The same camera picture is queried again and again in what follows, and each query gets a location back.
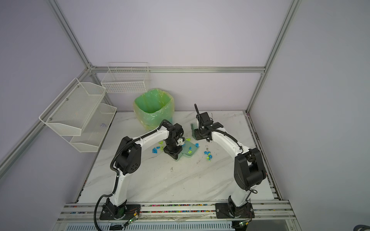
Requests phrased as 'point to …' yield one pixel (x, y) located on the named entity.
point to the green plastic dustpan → (188, 148)
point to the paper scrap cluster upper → (197, 145)
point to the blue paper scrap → (154, 150)
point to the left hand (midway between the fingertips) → (175, 158)
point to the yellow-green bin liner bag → (152, 106)
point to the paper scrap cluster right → (209, 155)
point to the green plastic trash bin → (152, 107)
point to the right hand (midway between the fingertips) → (197, 133)
